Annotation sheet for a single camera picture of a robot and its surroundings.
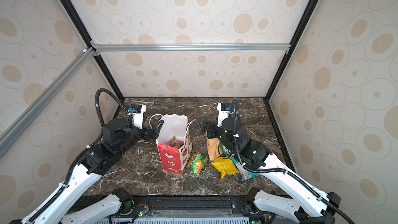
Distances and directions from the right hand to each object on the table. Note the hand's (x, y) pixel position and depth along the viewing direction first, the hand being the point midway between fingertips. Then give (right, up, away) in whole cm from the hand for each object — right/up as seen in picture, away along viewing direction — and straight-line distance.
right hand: (207, 119), depth 66 cm
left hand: (-21, +1, -1) cm, 21 cm away
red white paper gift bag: (-16, -19, +6) cm, 26 cm away
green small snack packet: (-5, -24, +16) cm, 29 cm away
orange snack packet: (-18, -16, +27) cm, 36 cm away
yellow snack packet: (+10, -25, +15) cm, 30 cm away
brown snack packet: (+4, -16, +20) cm, 25 cm away
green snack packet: (+11, -19, +24) cm, 33 cm away
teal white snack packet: (+20, -29, +16) cm, 39 cm away
